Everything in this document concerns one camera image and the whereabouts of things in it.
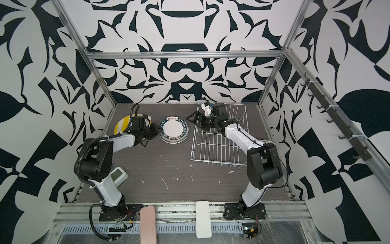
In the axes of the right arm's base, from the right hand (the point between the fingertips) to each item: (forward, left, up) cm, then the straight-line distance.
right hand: (191, 119), depth 84 cm
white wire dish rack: (-7, -12, -18) cm, 23 cm away
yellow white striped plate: (+11, +48, -19) cm, 53 cm away
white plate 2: (-4, +11, -18) cm, 22 cm away
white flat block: (-47, -5, -16) cm, 50 cm away
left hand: (+5, +19, -12) cm, 23 cm away
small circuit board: (-48, -27, -22) cm, 60 cm away
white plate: (+6, +11, -16) cm, 21 cm away
